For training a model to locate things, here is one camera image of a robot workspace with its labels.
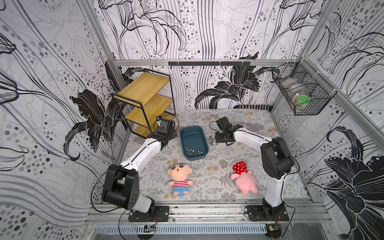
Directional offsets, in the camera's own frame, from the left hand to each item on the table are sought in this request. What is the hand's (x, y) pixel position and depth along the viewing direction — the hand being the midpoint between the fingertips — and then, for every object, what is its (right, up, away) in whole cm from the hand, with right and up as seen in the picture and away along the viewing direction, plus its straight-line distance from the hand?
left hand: (173, 134), depth 89 cm
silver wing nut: (+24, -6, +11) cm, 27 cm away
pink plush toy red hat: (+40, -24, -12) cm, 48 cm away
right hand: (+31, -2, +9) cm, 32 cm away
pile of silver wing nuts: (+11, -11, +6) cm, 17 cm away
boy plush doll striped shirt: (+5, -20, -9) cm, 23 cm away
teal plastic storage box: (+13, -3, +14) cm, 19 cm away
